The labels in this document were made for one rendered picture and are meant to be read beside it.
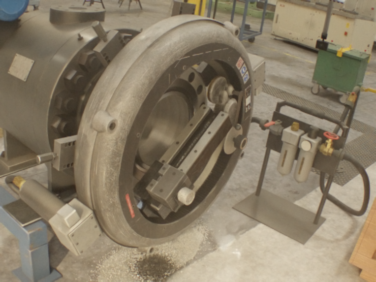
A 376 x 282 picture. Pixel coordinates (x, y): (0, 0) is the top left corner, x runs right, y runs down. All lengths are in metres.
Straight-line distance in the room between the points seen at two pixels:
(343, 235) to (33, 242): 1.48
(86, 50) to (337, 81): 3.48
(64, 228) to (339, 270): 1.27
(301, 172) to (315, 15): 5.69
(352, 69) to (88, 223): 3.70
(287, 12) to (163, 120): 6.55
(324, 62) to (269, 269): 3.07
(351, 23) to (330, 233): 5.27
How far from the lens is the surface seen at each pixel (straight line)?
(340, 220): 2.28
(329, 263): 1.93
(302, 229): 2.08
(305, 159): 1.94
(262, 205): 2.17
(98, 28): 1.01
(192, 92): 1.37
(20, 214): 1.49
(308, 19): 7.55
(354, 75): 4.42
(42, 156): 1.02
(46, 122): 1.31
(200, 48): 1.12
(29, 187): 1.24
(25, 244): 1.47
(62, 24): 1.50
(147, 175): 1.25
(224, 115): 1.31
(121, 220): 1.12
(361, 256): 1.87
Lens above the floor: 1.12
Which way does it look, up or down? 25 degrees down
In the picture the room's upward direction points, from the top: 8 degrees clockwise
